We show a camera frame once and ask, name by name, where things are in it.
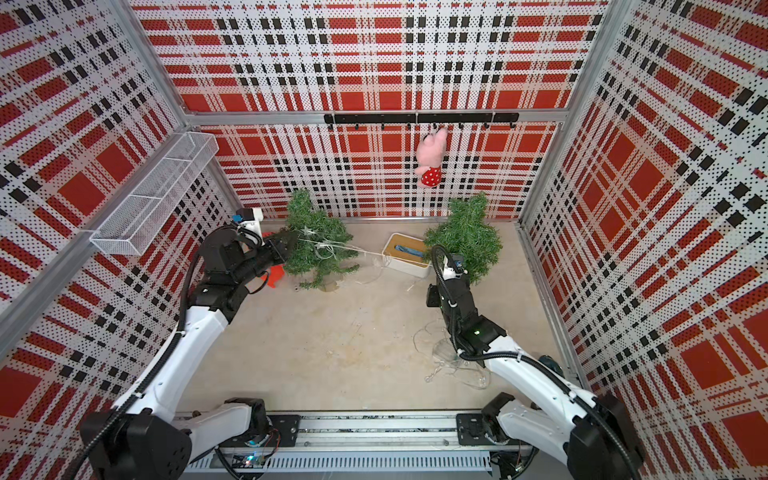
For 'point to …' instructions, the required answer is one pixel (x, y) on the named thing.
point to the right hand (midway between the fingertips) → (440, 274)
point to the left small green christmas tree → (307, 259)
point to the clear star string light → (329, 250)
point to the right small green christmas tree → (466, 230)
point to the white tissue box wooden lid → (405, 253)
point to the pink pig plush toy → (430, 155)
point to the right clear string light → (434, 340)
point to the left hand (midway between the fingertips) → (303, 234)
